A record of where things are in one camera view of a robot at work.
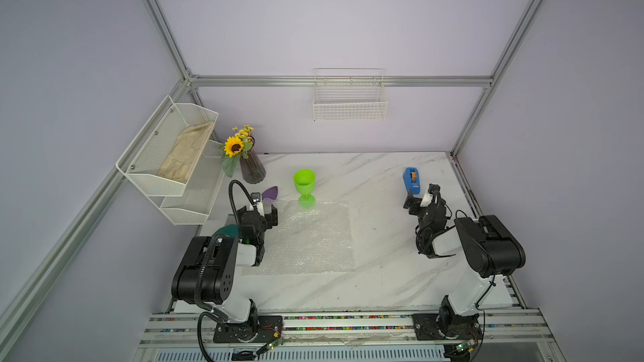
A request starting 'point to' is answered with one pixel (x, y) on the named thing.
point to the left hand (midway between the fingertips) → (259, 209)
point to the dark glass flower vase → (252, 168)
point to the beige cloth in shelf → (179, 163)
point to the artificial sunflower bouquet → (235, 147)
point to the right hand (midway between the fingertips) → (423, 194)
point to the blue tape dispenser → (412, 179)
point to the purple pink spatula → (271, 192)
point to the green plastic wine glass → (305, 180)
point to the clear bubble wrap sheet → (316, 240)
